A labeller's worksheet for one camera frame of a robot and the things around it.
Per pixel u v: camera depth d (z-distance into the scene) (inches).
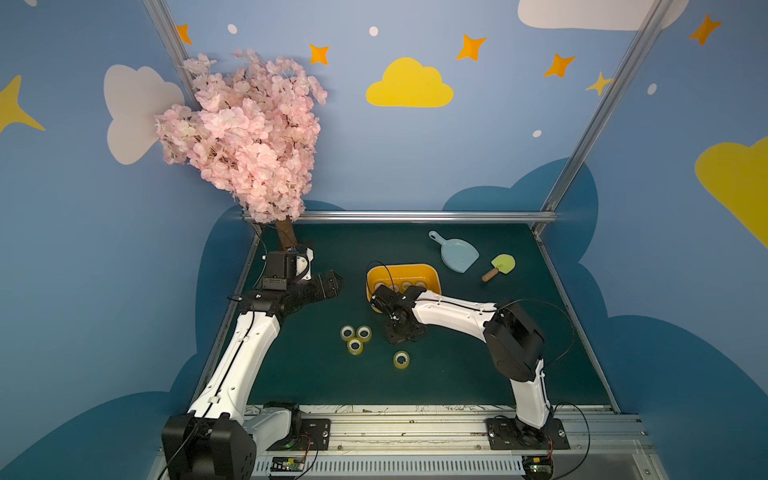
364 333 36.0
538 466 28.7
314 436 29.5
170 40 28.6
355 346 34.8
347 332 36.0
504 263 43.7
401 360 33.9
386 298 28.6
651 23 27.8
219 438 14.9
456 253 44.7
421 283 40.9
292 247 27.7
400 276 43.4
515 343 19.8
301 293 26.0
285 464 28.3
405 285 40.9
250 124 22.3
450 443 29.3
